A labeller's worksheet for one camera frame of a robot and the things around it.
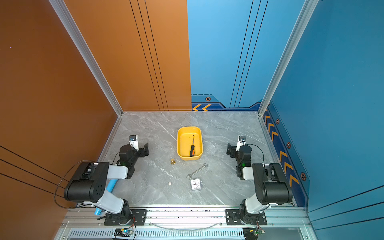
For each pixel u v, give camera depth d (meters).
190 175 0.87
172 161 0.91
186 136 1.06
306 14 0.71
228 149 0.92
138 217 0.74
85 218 0.76
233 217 0.72
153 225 0.72
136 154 0.83
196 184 0.82
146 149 0.87
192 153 0.94
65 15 0.72
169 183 0.84
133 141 0.81
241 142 0.81
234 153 0.85
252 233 0.71
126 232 0.70
